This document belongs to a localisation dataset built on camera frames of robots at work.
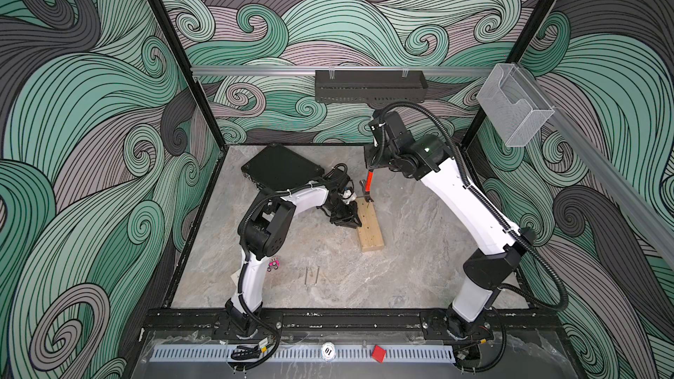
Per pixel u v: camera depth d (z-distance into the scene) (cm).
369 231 88
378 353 68
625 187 56
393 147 51
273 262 83
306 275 83
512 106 78
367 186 83
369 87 101
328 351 64
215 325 73
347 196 86
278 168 104
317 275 83
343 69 94
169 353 70
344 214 83
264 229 54
